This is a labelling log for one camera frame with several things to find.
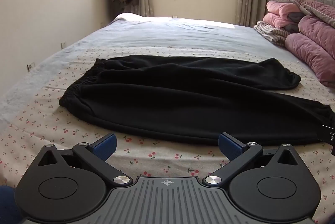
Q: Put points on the cherry print bed sheet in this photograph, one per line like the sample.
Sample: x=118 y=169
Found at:
x=47 y=119

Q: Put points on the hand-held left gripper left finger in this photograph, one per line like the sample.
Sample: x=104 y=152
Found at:
x=107 y=146

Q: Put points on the person's blue clothing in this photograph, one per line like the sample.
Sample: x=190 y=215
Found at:
x=7 y=205

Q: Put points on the light pink folded quilt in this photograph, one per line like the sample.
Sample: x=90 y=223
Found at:
x=280 y=14

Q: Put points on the mauve quilt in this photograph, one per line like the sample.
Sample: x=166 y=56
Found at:
x=314 y=40

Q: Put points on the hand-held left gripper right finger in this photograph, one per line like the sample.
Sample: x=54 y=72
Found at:
x=230 y=146

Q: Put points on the black pants with elastic waistband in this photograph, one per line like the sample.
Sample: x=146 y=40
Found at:
x=188 y=98

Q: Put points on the striped folded blanket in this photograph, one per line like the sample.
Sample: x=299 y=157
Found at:
x=271 y=33

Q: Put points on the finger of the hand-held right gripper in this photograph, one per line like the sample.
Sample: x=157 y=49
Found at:
x=327 y=132

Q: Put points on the bed with floral sheet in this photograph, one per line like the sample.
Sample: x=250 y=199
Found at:
x=167 y=33

